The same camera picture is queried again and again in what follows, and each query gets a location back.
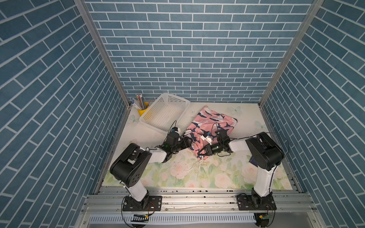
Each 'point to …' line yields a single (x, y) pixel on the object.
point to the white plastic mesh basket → (163, 112)
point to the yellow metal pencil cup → (141, 111)
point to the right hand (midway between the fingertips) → (200, 154)
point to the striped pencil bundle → (142, 105)
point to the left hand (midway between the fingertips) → (193, 142)
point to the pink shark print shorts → (207, 120)
